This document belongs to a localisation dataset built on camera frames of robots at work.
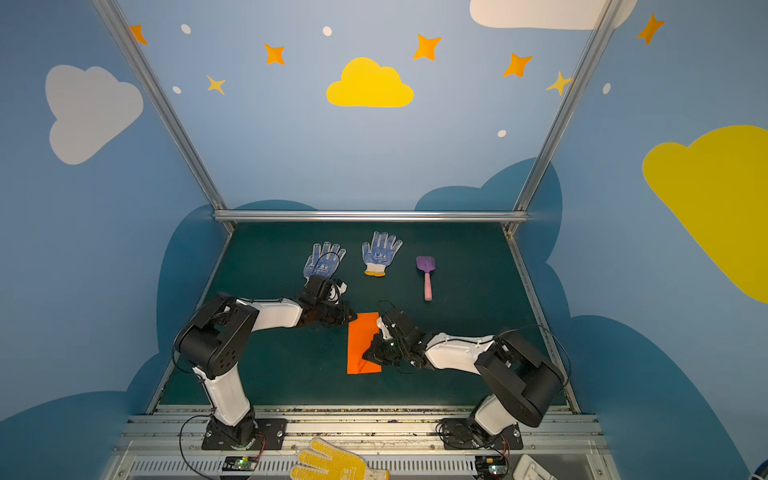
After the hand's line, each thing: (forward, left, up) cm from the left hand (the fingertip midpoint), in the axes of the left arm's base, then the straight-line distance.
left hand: (358, 317), depth 95 cm
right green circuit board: (-38, -35, -2) cm, 52 cm away
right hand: (-13, -2, +3) cm, 14 cm away
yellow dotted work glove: (-39, +3, -1) cm, 39 cm away
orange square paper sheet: (-4, -1, -4) cm, 6 cm away
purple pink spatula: (+22, -23, +1) cm, 32 cm away
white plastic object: (-39, -43, 0) cm, 58 cm away
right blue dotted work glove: (+29, -7, -2) cm, 30 cm away
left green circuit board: (-39, +26, -3) cm, 47 cm away
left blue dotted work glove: (+24, +15, -2) cm, 28 cm away
